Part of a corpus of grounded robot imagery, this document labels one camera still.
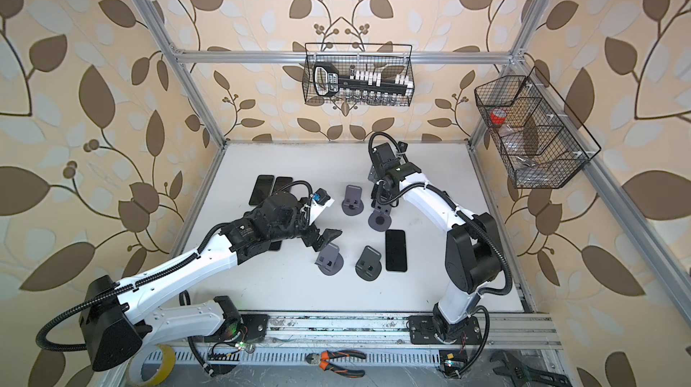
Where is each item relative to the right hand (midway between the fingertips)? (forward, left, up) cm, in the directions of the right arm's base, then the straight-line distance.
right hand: (389, 176), depth 90 cm
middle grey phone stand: (-8, +3, -15) cm, 17 cm away
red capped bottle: (+12, -36, +15) cm, 41 cm away
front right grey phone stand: (-27, +8, -10) cm, 30 cm away
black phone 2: (+11, +42, -15) cm, 46 cm away
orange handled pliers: (-49, +22, -14) cm, 56 cm away
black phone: (+6, +48, -14) cm, 50 cm away
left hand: (-18, +19, +6) cm, 27 cm away
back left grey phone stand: (-5, +13, -10) cm, 17 cm away
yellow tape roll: (-49, +62, -14) cm, 80 cm away
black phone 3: (-23, -1, -14) cm, 27 cm away
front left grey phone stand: (-25, +20, -9) cm, 33 cm away
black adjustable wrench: (-54, -30, -15) cm, 64 cm away
